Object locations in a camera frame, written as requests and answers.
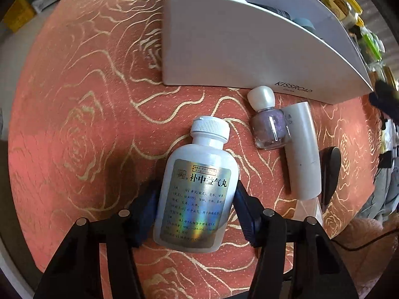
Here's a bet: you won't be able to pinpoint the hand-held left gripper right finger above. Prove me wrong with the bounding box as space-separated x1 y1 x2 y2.
233 186 357 299

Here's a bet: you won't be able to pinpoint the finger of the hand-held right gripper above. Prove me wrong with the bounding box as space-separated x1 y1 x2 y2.
369 79 399 117

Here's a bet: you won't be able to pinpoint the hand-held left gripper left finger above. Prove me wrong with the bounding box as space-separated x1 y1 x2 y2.
33 188 159 299

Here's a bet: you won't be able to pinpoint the white bottle holographic label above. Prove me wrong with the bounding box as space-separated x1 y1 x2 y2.
153 116 240 254

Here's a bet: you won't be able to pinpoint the clear plastic box white label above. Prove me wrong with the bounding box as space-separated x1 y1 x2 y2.
293 198 323 225

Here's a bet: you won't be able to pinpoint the white cylinder tube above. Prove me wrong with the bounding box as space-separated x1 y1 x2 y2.
281 101 322 200

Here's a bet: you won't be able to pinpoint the black correction tape dispenser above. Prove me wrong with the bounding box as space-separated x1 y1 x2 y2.
319 146 342 206

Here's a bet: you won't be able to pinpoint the purple nail polish bottle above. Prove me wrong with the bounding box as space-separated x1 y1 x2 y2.
247 85 292 150

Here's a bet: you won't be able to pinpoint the clear toothpick jar blue lid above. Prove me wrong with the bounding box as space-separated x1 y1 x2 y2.
293 17 315 34

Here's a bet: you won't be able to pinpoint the black cosmetic tube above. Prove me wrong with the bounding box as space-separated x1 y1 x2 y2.
249 1 294 20

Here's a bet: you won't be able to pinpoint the white cardboard box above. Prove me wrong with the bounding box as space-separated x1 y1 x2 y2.
162 0 375 105

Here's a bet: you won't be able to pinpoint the glass jar gold lid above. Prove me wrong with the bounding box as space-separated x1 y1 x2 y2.
369 65 397 85

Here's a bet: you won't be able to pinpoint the jar green lid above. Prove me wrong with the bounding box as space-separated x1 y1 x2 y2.
362 28 383 62

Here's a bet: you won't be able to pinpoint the large jar yellow lid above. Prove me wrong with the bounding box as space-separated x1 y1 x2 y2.
324 0 363 25

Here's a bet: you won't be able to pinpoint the red rose pattern tablecloth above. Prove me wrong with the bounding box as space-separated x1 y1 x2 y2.
8 0 382 290

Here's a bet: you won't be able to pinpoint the pink fleece clothing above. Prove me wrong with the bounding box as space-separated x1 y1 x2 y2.
335 216 399 287

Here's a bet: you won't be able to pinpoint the yellow plastic crates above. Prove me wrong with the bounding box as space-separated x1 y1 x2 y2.
4 0 33 32

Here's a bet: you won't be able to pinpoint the black cable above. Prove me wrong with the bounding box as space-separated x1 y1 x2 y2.
338 227 399 253

